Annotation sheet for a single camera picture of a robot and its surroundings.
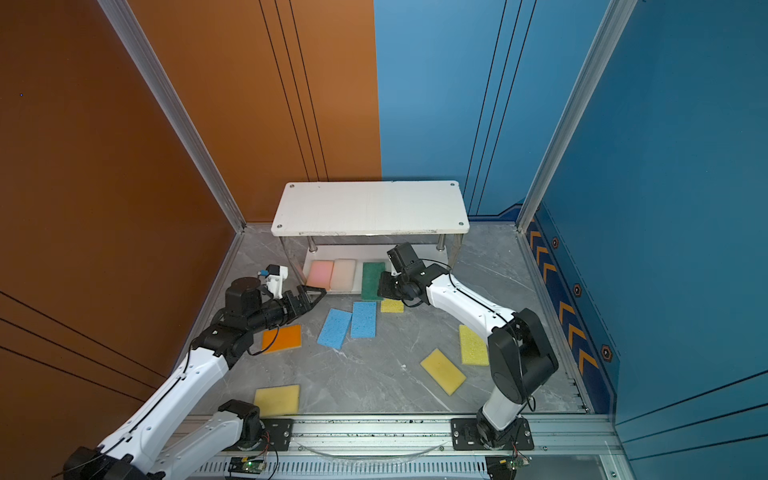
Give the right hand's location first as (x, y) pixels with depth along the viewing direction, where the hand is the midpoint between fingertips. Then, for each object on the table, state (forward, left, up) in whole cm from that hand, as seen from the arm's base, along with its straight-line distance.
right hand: (377, 289), depth 86 cm
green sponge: (+4, +2, +1) cm, 4 cm away
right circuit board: (-41, -31, -16) cm, 53 cm away
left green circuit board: (-40, +31, -14) cm, 52 cm away
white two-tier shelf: (+7, +3, +21) cm, 22 cm away
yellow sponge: (+2, -4, -13) cm, 13 cm away
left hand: (-6, +14, +7) cm, 17 cm away
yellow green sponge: (-13, -28, -13) cm, 34 cm away
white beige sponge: (+9, +12, -5) cm, 16 cm away
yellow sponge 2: (-19, -19, -13) cm, 29 cm away
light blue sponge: (-6, +13, -12) cm, 19 cm away
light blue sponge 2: (-2, +5, -12) cm, 13 cm away
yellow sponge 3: (-27, +26, -12) cm, 39 cm away
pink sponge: (+8, +19, -4) cm, 21 cm away
